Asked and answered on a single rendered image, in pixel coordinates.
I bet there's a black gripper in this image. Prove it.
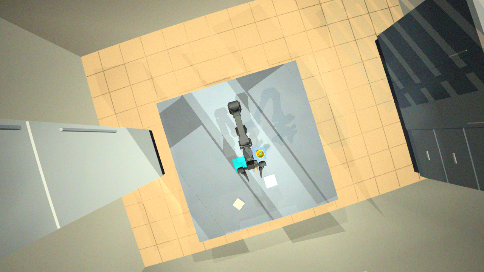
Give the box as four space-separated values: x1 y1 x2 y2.
237 155 266 182

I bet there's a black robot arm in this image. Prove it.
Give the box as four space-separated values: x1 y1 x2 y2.
227 100 258 170

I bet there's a cream flat rectangular slab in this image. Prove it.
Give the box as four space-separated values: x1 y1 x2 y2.
263 174 278 188

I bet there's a cream flat rectangular block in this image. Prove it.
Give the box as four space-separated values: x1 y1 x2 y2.
233 198 245 210

